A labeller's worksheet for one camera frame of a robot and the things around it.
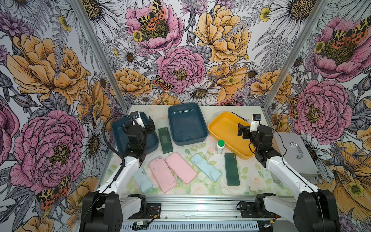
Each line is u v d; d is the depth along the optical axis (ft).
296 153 2.60
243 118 3.54
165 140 3.27
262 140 2.07
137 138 1.97
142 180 2.68
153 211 2.41
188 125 3.66
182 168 2.87
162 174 2.79
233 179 2.74
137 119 2.24
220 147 2.94
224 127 3.45
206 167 2.88
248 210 2.42
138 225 2.39
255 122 2.35
